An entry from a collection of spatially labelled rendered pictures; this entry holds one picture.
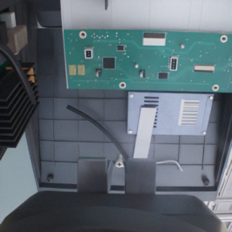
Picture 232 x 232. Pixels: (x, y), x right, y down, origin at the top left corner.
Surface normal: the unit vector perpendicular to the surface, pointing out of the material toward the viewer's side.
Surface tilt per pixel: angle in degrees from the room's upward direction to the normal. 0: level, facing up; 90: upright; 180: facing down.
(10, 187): 0
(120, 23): 90
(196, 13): 90
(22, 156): 0
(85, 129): 90
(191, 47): 90
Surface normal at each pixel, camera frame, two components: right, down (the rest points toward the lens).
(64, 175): -0.04, 0.15
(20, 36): 1.00, 0.02
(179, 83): -0.04, 0.54
